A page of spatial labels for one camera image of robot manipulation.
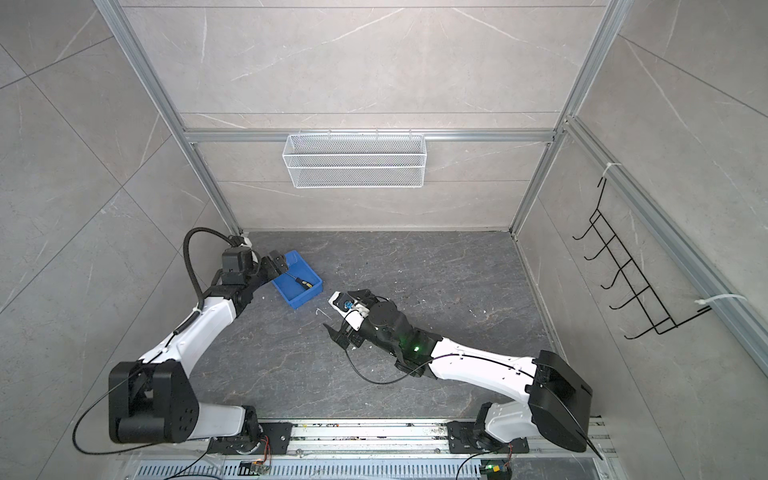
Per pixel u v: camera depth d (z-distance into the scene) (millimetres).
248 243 782
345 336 627
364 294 671
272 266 781
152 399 414
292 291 980
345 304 587
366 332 636
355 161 1007
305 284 1009
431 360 527
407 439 754
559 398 394
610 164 700
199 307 546
